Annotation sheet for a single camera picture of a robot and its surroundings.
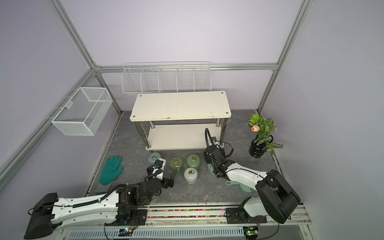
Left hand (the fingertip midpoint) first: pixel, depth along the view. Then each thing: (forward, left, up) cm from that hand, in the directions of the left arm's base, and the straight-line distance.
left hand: (168, 168), depth 76 cm
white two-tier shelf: (+16, -6, +18) cm, 25 cm away
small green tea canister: (+5, -3, -6) cm, 9 cm away
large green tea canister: (+5, -13, -6) cm, 15 cm away
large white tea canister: (-3, -11, -7) cm, 13 cm away
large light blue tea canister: (0, -22, -7) cm, 23 cm away
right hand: (+13, -25, -6) cm, 29 cm away
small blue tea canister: (+10, +11, -6) cm, 16 cm away
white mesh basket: (+31, +48, +13) cm, 58 cm away
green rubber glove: (+7, +37, -13) cm, 40 cm away
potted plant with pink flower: (+6, -49, +10) cm, 50 cm away
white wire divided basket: (+57, +2, +16) cm, 59 cm away
